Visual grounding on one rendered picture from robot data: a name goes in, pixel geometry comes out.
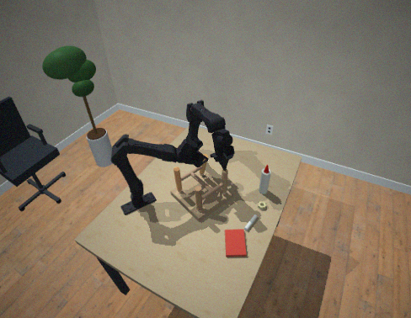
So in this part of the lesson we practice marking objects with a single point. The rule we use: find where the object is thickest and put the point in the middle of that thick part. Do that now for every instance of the red flat rectangular block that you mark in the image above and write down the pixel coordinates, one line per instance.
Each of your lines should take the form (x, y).
(235, 243)

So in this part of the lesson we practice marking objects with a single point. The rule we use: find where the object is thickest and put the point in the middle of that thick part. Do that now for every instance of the light grey cylinder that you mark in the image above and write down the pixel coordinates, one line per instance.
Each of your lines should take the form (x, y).
(250, 222)

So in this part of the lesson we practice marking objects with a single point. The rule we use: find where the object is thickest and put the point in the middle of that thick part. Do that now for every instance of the white glue bottle with red cap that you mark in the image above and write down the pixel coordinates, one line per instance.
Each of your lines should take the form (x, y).
(264, 180)

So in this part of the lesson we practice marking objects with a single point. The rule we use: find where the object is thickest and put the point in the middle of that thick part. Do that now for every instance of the wooden stool legs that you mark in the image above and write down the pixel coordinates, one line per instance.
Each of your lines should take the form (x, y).
(198, 195)

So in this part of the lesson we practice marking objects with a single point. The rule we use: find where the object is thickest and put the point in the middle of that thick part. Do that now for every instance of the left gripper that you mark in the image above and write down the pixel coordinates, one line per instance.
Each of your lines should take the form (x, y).
(221, 159)

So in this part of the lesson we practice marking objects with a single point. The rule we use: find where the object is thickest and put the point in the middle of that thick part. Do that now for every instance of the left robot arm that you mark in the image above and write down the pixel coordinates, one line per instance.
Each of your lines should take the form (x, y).
(215, 124)

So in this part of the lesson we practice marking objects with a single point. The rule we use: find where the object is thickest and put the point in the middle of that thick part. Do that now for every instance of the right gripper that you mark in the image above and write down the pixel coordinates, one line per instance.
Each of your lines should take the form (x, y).
(200, 162)

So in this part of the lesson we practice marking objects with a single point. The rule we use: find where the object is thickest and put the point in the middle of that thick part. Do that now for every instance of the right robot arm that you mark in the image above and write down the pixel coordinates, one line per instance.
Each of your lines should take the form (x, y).
(166, 152)

